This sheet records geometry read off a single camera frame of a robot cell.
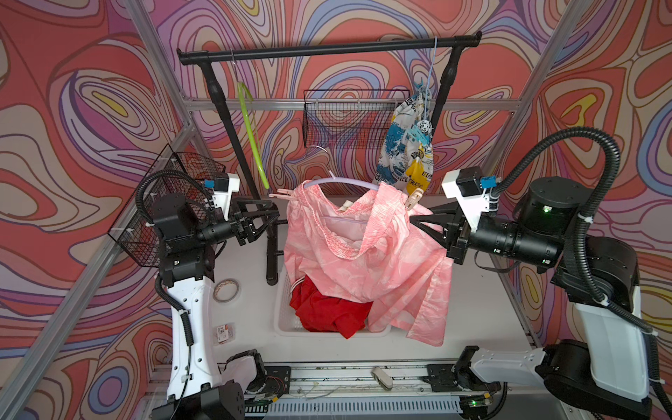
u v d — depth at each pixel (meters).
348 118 0.93
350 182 0.46
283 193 0.59
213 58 0.53
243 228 0.54
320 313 0.73
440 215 0.42
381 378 0.73
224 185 0.49
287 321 0.82
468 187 0.34
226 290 0.91
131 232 0.63
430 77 0.83
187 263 0.46
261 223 0.94
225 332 0.80
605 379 0.37
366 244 0.52
